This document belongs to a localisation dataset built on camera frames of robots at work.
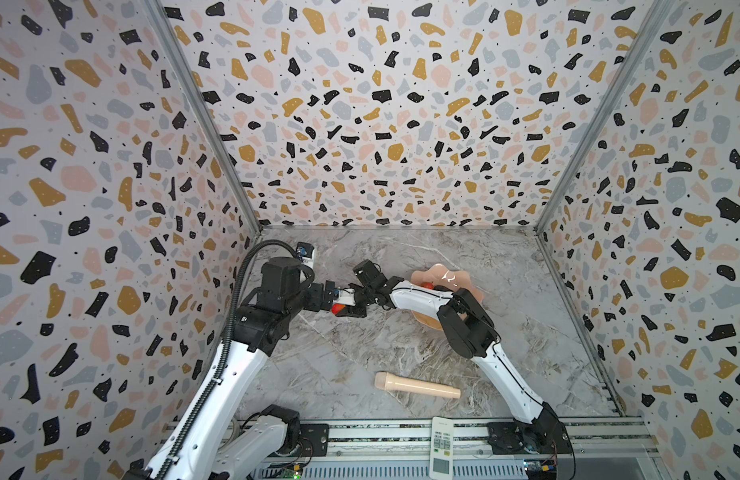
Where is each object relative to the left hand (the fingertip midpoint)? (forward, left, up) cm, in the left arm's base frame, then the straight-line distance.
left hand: (313, 275), depth 72 cm
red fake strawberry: (+13, -32, -25) cm, 43 cm away
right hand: (+8, -1, -25) cm, 26 cm away
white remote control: (-35, -30, -26) cm, 53 cm away
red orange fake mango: (+5, -2, -25) cm, 25 cm away
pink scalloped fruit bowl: (+18, -36, -25) cm, 48 cm away
